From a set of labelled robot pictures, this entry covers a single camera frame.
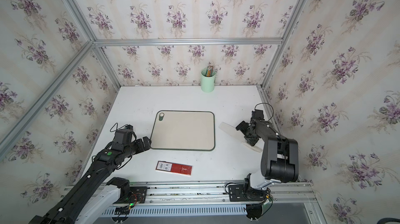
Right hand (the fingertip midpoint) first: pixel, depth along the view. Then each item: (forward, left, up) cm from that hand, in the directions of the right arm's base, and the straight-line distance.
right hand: (243, 133), depth 93 cm
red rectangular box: (-21, +39, 0) cm, 44 cm away
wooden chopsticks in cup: (+41, +21, +15) cm, 48 cm away
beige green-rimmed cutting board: (+1, +36, 0) cm, 37 cm away
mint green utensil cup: (+37, +22, +5) cm, 43 cm away
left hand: (-11, +55, +7) cm, 57 cm away
